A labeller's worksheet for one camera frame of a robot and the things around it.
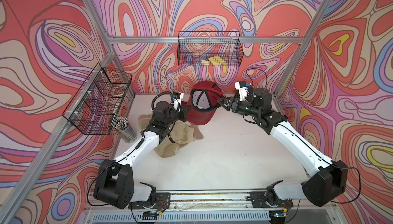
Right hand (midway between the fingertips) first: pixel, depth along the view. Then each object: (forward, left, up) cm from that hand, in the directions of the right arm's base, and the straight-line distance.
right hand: (220, 105), depth 73 cm
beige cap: (-8, +30, -28) cm, 42 cm away
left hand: (+4, +14, -5) cm, 16 cm away
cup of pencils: (-1, +53, -12) cm, 54 cm away
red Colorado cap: (+13, +7, -10) cm, 18 cm away
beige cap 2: (-2, +21, -22) cm, 30 cm away
